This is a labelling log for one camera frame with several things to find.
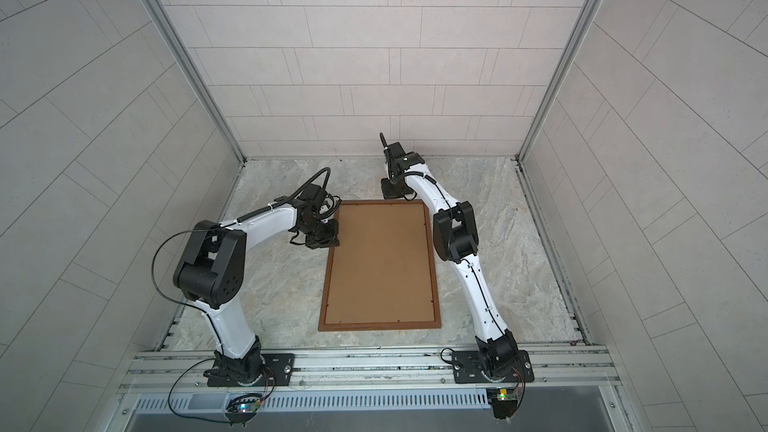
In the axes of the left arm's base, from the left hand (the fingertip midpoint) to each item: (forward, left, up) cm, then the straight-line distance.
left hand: (348, 237), depth 92 cm
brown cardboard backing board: (-9, -11, -5) cm, 15 cm away
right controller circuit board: (-41, -40, -2) cm, 58 cm away
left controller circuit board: (-43, +18, +2) cm, 46 cm away
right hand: (+17, -12, -1) cm, 22 cm away
